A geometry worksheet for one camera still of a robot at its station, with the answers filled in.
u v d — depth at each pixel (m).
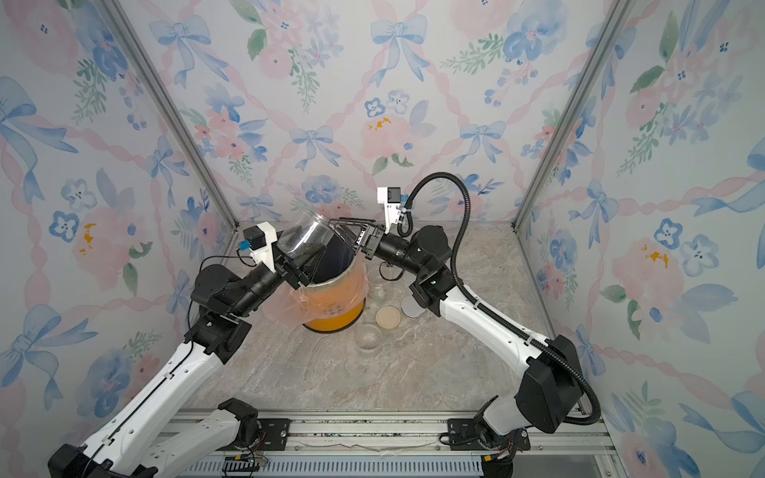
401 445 0.73
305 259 0.56
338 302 0.76
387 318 0.93
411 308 0.95
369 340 0.90
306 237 0.60
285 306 0.73
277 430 0.75
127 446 0.39
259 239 0.50
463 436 0.73
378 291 0.93
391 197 0.56
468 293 0.52
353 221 0.54
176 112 0.88
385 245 0.56
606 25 0.72
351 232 0.64
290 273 0.55
